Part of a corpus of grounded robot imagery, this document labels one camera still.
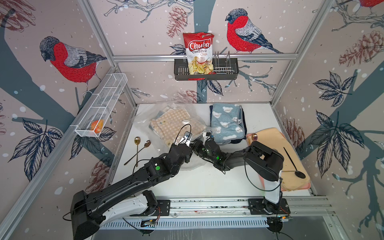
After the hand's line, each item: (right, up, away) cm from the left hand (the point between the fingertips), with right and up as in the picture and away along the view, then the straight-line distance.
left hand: (189, 140), depth 74 cm
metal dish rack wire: (+21, +42, +21) cm, 52 cm away
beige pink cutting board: (+60, -22, +10) cm, 65 cm away
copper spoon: (-29, -6, +22) cm, 37 cm away
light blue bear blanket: (+25, +7, +27) cm, 38 cm away
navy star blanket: (+39, +7, +34) cm, 53 cm away
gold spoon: (-36, -4, +24) cm, 44 cm away
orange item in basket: (-40, +8, -9) cm, 42 cm away
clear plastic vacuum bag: (-38, +13, +40) cm, 57 cm away
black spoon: (+62, -20, +10) cm, 66 cm away
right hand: (-2, -3, +13) cm, 13 cm away
